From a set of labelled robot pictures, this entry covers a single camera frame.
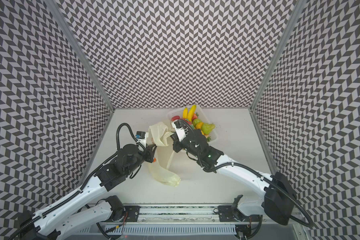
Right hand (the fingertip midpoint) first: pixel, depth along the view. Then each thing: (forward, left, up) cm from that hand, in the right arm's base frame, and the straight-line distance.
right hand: (170, 137), depth 72 cm
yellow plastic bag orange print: (-3, +4, +7) cm, 9 cm away
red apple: (+27, 0, -17) cm, 32 cm away
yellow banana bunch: (+29, -9, -15) cm, 33 cm away
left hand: (-2, +8, -4) cm, 9 cm away
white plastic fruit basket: (+32, -2, -16) cm, 36 cm away
